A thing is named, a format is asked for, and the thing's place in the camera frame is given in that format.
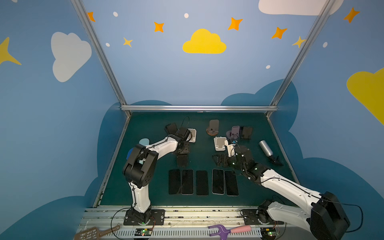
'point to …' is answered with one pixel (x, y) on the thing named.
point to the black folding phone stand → (171, 128)
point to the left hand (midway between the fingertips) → (185, 149)
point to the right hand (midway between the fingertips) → (219, 154)
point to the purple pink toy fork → (225, 231)
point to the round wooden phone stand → (212, 129)
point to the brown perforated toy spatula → (93, 233)
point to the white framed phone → (218, 181)
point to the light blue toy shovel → (144, 141)
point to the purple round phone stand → (234, 133)
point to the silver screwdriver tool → (269, 152)
